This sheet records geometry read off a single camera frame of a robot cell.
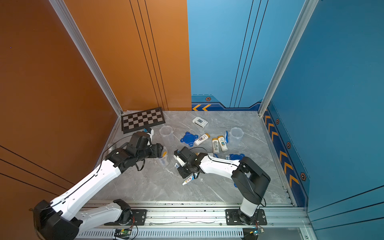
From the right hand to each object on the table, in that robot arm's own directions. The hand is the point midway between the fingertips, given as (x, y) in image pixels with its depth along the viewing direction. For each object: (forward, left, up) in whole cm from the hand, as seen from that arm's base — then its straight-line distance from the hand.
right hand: (181, 171), depth 85 cm
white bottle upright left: (+21, -21, -1) cm, 30 cm away
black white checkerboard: (+40, +34, 0) cm, 53 cm away
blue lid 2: (-7, -30, -4) cm, 31 cm away
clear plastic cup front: (+5, +11, +2) cm, 12 cm away
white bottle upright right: (+20, -26, -1) cm, 33 cm away
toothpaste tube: (-7, -8, +9) cm, 14 cm away
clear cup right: (+22, -34, +6) cm, 41 cm away
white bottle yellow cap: (+23, -12, -1) cm, 26 cm away
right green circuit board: (-28, -35, -5) cm, 45 cm away
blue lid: (+11, -34, -3) cm, 36 cm away
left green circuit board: (-29, +27, -7) cm, 40 cm away
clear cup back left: (+24, +11, +6) cm, 27 cm away
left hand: (+8, +11, +15) cm, 20 cm away
